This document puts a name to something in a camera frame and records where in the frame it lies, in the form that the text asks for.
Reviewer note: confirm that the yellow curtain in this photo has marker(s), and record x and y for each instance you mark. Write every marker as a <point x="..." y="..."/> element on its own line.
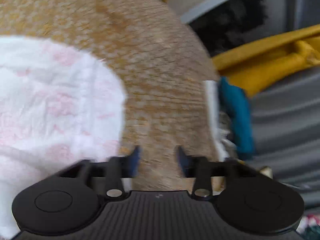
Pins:
<point x="255" y="66"/>

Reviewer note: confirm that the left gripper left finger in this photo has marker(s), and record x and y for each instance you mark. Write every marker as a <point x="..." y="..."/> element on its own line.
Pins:
<point x="117" y="169"/>

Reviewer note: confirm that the folded white clothes stack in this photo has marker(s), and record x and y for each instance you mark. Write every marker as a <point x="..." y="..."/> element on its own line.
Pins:
<point x="212" y="103"/>

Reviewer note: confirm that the gold lace tablecloth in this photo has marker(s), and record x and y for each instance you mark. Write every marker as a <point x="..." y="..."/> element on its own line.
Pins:
<point x="161" y="62"/>

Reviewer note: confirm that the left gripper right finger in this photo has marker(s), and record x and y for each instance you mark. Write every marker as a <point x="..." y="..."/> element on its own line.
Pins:
<point x="199" y="168"/>

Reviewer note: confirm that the white pink printed garment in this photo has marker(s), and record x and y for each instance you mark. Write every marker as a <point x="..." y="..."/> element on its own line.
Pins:
<point x="58" y="105"/>

